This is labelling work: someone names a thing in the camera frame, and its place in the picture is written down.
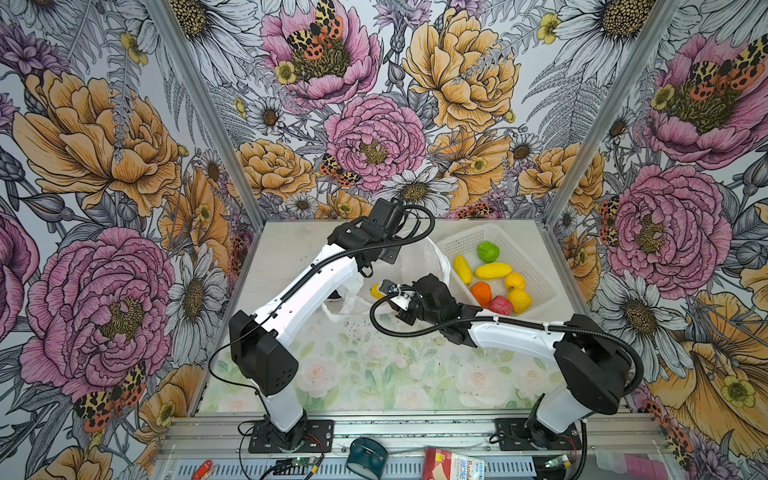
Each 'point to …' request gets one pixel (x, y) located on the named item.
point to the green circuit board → (303, 461)
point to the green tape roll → (367, 458)
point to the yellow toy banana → (493, 271)
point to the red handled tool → (205, 471)
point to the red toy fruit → (501, 305)
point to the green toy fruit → (487, 251)
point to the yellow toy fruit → (520, 299)
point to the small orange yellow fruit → (463, 269)
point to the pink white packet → (636, 466)
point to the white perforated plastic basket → (517, 250)
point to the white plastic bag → (419, 257)
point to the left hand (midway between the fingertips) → (380, 249)
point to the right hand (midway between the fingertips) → (393, 299)
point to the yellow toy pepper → (515, 280)
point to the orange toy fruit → (482, 293)
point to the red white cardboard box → (440, 464)
